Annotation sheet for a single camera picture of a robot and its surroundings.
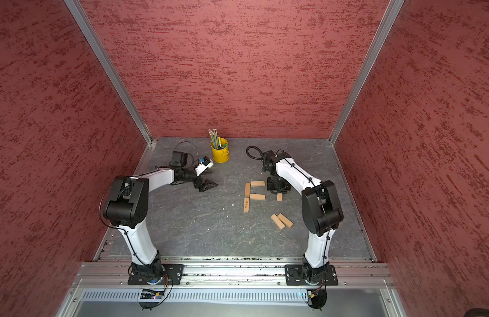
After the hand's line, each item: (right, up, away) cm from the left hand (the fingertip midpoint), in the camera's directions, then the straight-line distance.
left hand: (212, 179), depth 96 cm
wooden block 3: (+23, -9, -1) cm, 24 cm away
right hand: (+33, -6, -6) cm, 34 cm away
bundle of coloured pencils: (0, +21, +7) cm, 22 cm away
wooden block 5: (+33, -7, -6) cm, 34 cm away
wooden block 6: (+36, -18, -8) cm, 41 cm away
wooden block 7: (+32, -18, -8) cm, 37 cm away
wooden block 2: (+23, -3, +6) cm, 24 cm away
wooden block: (+18, -5, +2) cm, 18 cm away
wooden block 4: (+17, -12, -4) cm, 21 cm away
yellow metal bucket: (+3, +12, +10) cm, 16 cm away
